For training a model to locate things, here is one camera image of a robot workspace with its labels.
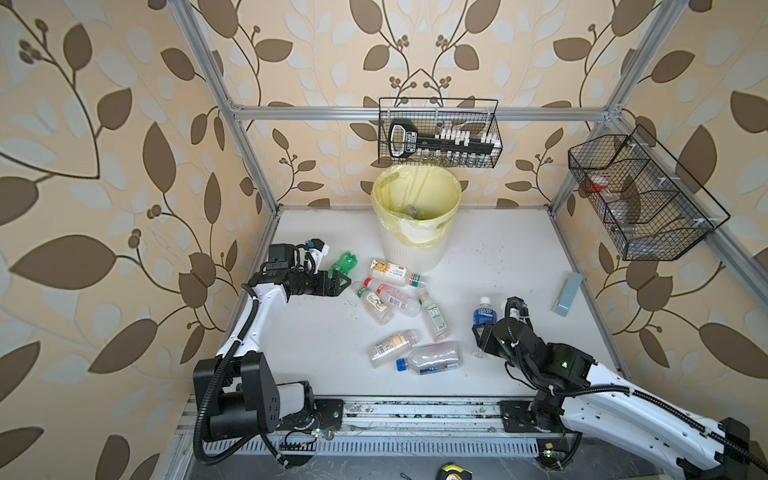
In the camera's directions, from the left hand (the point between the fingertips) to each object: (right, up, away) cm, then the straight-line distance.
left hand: (336, 277), depth 83 cm
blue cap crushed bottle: (+27, -22, -2) cm, 35 cm away
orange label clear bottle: (+15, 0, +13) cm, 20 cm away
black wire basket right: (+80, +19, -10) cm, 83 cm away
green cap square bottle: (+10, -9, +5) cm, 14 cm away
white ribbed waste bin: (+24, +4, +19) cm, 30 cm away
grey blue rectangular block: (+70, -8, +8) cm, 71 cm away
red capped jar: (+72, +26, -3) cm, 77 cm away
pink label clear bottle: (+17, -8, +7) cm, 20 cm away
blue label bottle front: (+40, -9, -6) cm, 42 cm away
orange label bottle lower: (+15, -19, -3) cm, 25 cm away
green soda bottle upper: (0, +2, +16) cm, 16 cm away
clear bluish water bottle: (+22, +21, +21) cm, 37 cm away
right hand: (+39, -14, -6) cm, 42 cm away
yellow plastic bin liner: (+24, +24, +22) cm, 40 cm away
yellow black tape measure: (+30, -40, -18) cm, 53 cm away
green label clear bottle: (+28, -13, +1) cm, 31 cm away
